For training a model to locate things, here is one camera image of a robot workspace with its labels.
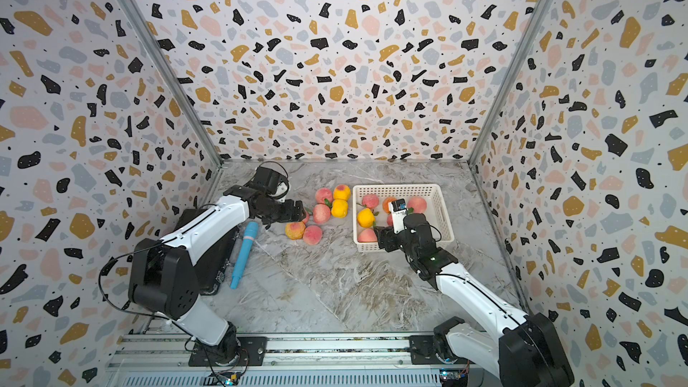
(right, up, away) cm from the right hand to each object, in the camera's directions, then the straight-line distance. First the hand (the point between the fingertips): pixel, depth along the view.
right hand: (385, 225), depth 84 cm
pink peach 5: (-6, -5, +8) cm, 11 cm away
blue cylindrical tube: (-47, -4, +11) cm, 49 cm away
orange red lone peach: (+2, +5, +22) cm, 23 cm away
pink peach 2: (-22, +9, +20) cm, 31 cm away
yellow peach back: (-15, +10, +21) cm, 27 cm away
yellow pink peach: (-31, -3, +9) cm, 32 cm away
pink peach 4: (-24, -4, +7) cm, 25 cm away
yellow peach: (-16, +4, +16) cm, 23 cm away
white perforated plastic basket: (+21, +2, +19) cm, 29 cm away
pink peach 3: (-22, +2, +14) cm, 26 cm away
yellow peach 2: (-6, +1, +13) cm, 14 cm away
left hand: (-29, +3, +5) cm, 30 cm away
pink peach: (-4, +6, +19) cm, 21 cm away
